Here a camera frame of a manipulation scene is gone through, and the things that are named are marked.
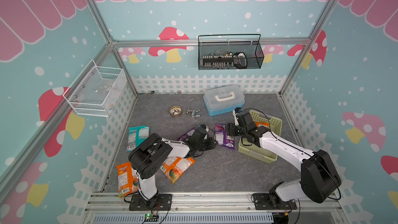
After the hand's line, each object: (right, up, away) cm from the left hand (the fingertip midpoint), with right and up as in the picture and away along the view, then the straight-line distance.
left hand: (216, 145), depth 92 cm
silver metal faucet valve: (-15, +19, +16) cm, 29 cm away
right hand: (+7, +12, -3) cm, 14 cm away
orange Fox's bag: (+30, +12, +7) cm, 33 cm away
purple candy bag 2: (-19, +4, +6) cm, 20 cm away
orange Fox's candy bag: (-24, -10, -9) cm, 27 cm away
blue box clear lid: (+5, +27, +10) cm, 29 cm away
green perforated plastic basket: (+19, -1, -9) cm, 21 cm away
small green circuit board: (-33, -30, -19) cm, 48 cm away
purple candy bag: (+3, +4, +3) cm, 6 cm away
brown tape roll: (-28, +20, +17) cm, 38 cm away
